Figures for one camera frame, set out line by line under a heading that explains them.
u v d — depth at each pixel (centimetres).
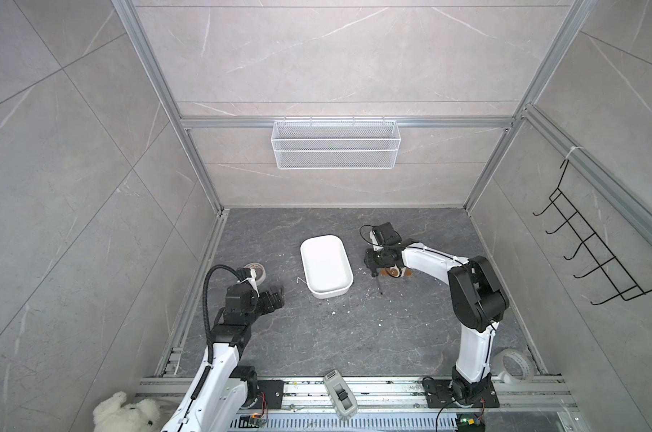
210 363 51
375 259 88
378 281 97
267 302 73
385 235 79
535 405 73
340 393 70
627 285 58
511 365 78
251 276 75
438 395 73
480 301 51
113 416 54
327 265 99
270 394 73
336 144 101
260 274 97
